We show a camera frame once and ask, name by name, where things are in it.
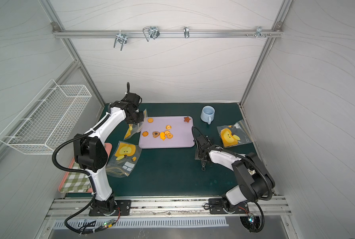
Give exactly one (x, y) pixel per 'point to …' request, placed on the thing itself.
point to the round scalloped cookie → (169, 136)
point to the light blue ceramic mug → (207, 114)
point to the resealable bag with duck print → (123, 160)
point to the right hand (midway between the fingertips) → (203, 153)
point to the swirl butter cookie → (168, 127)
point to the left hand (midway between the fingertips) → (140, 119)
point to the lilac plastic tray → (166, 132)
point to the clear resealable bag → (235, 134)
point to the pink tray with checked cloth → (75, 179)
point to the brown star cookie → (187, 119)
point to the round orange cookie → (150, 120)
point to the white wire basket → (45, 124)
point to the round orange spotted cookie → (145, 134)
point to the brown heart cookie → (155, 134)
